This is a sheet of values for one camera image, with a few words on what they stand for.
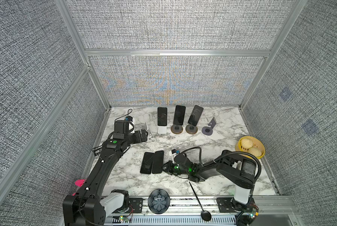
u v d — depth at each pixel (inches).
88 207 15.0
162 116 39.7
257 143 36.4
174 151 32.9
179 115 38.1
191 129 40.7
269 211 28.7
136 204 28.9
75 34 30.9
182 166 26.9
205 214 27.8
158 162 34.6
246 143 36.0
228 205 28.7
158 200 29.3
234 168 19.5
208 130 40.7
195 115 38.3
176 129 41.0
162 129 40.4
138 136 27.7
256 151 34.3
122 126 23.5
